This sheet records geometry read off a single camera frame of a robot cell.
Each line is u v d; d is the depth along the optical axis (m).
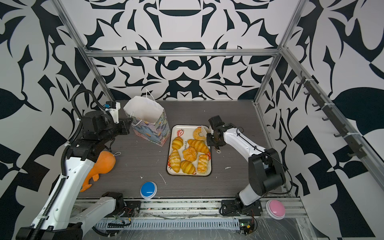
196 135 0.99
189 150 0.91
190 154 0.89
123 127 0.62
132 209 0.73
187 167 0.83
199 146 0.91
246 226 0.71
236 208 0.73
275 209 0.72
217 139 0.63
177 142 0.94
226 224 0.71
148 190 0.78
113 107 0.60
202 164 0.85
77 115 0.49
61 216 0.38
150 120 0.76
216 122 0.71
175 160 0.86
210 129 0.76
